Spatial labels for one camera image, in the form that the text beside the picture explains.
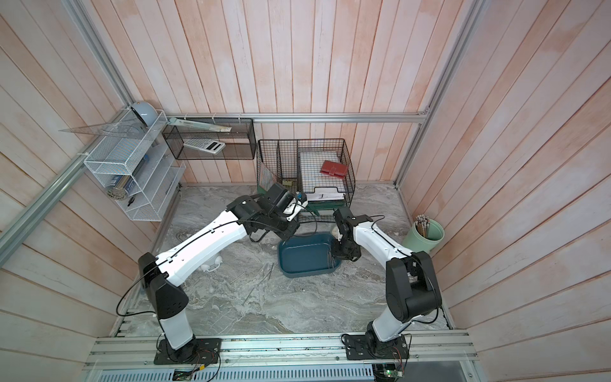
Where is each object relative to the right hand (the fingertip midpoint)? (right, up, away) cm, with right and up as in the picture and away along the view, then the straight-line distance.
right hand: (340, 254), depth 90 cm
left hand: (-19, +11, -13) cm, 25 cm away
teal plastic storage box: (-13, -2, +5) cm, 14 cm away
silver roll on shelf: (-76, +24, -13) cm, 80 cm away
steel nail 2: (-3, -3, +3) cm, 5 cm away
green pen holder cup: (+26, +6, -6) cm, 27 cm away
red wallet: (-2, +34, +5) cm, 34 cm away
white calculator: (-56, +44, +8) cm, 72 cm away
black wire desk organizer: (-26, +41, +24) cm, 54 cm away
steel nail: (-27, -7, +1) cm, 28 cm away
